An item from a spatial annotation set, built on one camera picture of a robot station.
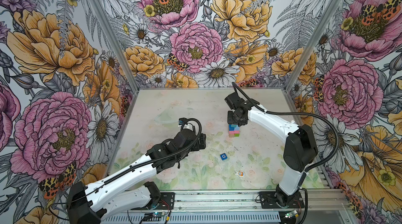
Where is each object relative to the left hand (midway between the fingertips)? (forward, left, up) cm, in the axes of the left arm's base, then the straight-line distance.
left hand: (196, 141), depth 76 cm
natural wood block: (+11, -20, -15) cm, 28 cm away
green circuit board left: (-27, +17, -17) cm, 36 cm away
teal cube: (+13, -21, -7) cm, 26 cm away
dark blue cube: (+13, -20, -11) cm, 26 cm away
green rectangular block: (+11, -23, -14) cm, 30 cm away
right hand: (+13, -21, -5) cm, 25 cm away
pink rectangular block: (+12, -22, -13) cm, 28 cm away
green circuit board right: (-28, -43, -17) cm, 54 cm away
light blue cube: (+15, -24, -13) cm, 31 cm away
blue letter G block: (-1, -14, -15) cm, 21 cm away
